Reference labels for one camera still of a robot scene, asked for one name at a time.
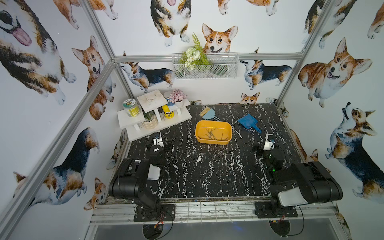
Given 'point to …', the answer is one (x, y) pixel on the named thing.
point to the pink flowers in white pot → (177, 96)
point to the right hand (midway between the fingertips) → (267, 137)
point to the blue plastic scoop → (249, 121)
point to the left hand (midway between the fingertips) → (159, 134)
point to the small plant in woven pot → (150, 120)
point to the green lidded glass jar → (131, 108)
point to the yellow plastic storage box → (213, 132)
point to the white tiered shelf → (156, 114)
